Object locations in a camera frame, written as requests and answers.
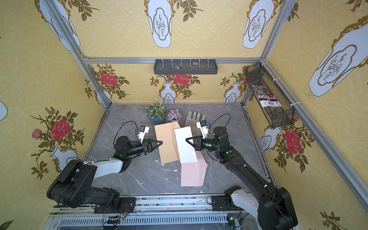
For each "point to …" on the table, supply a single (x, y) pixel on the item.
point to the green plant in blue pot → (156, 112)
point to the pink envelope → (192, 174)
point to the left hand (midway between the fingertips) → (163, 144)
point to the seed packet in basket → (266, 98)
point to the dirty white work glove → (192, 122)
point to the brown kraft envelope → (168, 150)
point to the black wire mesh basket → (276, 109)
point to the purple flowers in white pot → (174, 115)
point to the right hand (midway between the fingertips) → (186, 143)
